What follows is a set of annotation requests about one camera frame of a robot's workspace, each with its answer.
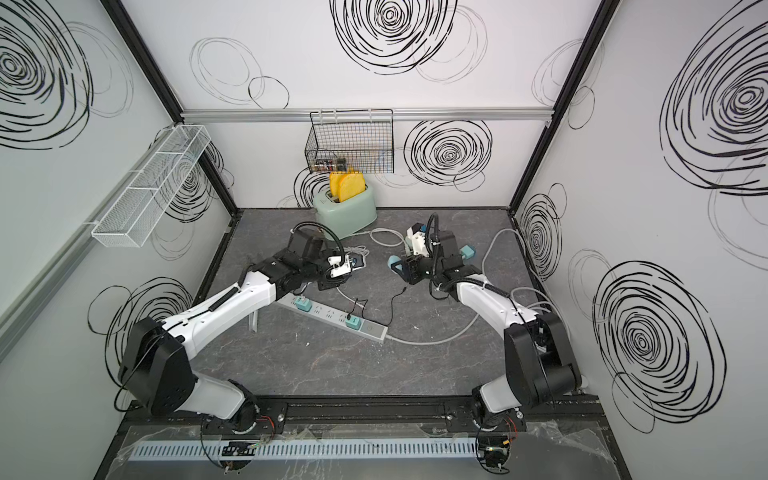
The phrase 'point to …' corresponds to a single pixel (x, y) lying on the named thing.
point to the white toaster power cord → (385, 245)
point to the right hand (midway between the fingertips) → (402, 262)
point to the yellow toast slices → (346, 184)
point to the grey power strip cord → (469, 322)
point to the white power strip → (337, 318)
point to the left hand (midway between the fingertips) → (346, 262)
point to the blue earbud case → (393, 259)
